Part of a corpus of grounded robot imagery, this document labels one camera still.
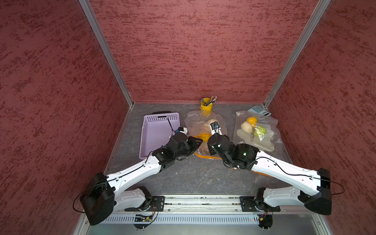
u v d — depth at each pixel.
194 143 0.71
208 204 0.76
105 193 0.40
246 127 1.00
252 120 1.03
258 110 1.14
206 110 1.09
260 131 0.97
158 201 0.74
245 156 0.47
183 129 0.74
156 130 1.05
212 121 1.11
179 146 0.60
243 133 1.03
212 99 1.01
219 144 0.49
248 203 0.73
